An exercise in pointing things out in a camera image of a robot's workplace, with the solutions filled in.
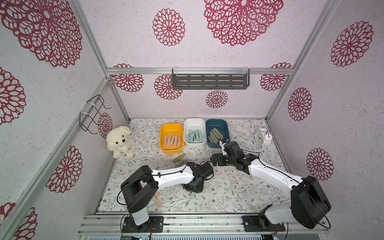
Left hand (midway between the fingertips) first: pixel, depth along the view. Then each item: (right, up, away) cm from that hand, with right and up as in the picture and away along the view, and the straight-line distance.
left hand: (194, 188), depth 83 cm
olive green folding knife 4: (+16, +30, +27) cm, 44 cm away
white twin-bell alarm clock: (+45, +28, +15) cm, 55 cm away
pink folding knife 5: (-21, -3, 0) cm, 21 cm away
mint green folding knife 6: (-4, +27, +25) cm, 37 cm away
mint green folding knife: (+3, +29, +26) cm, 39 cm away
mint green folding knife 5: (+7, +28, +25) cm, 38 cm away
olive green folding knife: (+20, +29, +26) cm, 44 cm away
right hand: (+13, +18, +4) cm, 22 cm away
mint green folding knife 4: (0, +28, +25) cm, 38 cm away
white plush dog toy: (-43, +27, +3) cm, 51 cm away
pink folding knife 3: (-15, +26, +23) cm, 38 cm away
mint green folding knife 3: (-3, +32, +30) cm, 44 cm away
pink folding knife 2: (-18, +25, +23) cm, 38 cm away
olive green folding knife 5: (-10, +15, +14) cm, 23 cm away
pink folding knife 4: (-19, -7, -3) cm, 20 cm away
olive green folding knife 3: (+15, +27, +23) cm, 39 cm away
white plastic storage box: (+1, +33, +29) cm, 44 cm away
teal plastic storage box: (+22, +37, +30) cm, 52 cm away
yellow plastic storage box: (-18, +34, +29) cm, 48 cm away
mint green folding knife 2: (+5, +29, +26) cm, 39 cm away
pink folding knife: (-20, +27, +24) cm, 41 cm away
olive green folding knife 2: (+12, +26, +23) cm, 37 cm away
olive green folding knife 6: (-6, +12, +14) cm, 19 cm away
